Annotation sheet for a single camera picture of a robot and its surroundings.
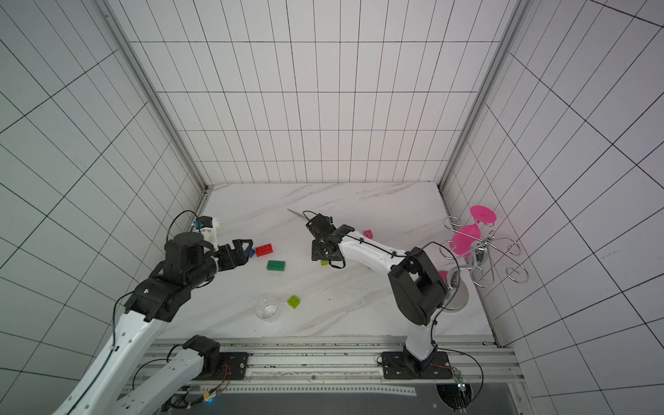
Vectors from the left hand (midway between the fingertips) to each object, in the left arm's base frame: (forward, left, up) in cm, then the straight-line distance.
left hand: (238, 250), depth 72 cm
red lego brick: (+12, -1, -20) cm, 24 cm away
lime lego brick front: (+1, -24, -9) cm, 26 cm away
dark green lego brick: (+6, -6, -21) cm, 23 cm away
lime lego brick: (-7, -14, -21) cm, 26 cm away
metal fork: (+32, -10, -23) cm, 41 cm away
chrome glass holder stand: (-3, -68, 0) cm, 68 cm away
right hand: (+11, -24, -16) cm, 31 cm away
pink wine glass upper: (+10, -72, +5) cm, 72 cm away
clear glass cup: (-9, -6, -22) cm, 25 cm away
